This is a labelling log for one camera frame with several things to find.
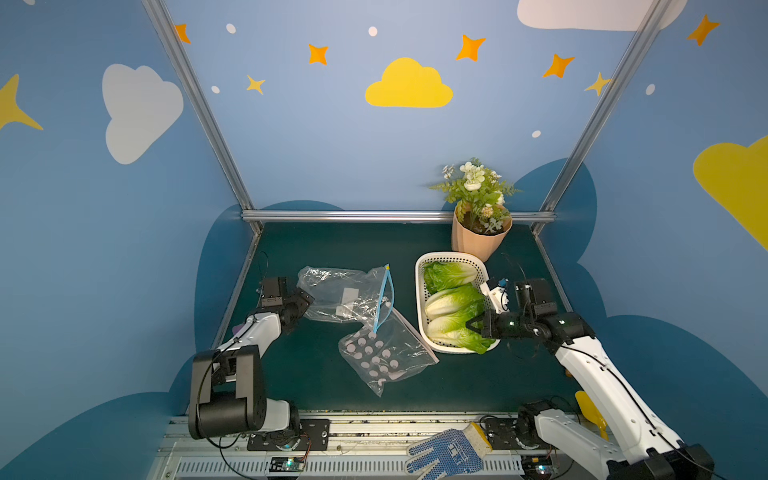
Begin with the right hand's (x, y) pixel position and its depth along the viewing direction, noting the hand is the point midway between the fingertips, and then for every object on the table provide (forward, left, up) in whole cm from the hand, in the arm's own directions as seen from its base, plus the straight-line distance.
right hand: (473, 321), depth 77 cm
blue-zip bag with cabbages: (+16, +37, -16) cm, 44 cm away
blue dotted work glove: (-28, +3, -16) cm, 32 cm away
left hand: (+9, +48, -10) cm, 50 cm away
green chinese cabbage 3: (-1, +5, -4) cm, 7 cm away
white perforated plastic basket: (-2, +12, -10) cm, 16 cm away
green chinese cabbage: (+20, +7, -7) cm, 22 cm away
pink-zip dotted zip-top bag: (-3, +23, -16) cm, 28 cm away
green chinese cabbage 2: (+11, +1, -8) cm, 14 cm away
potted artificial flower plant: (+39, -8, -1) cm, 40 cm away
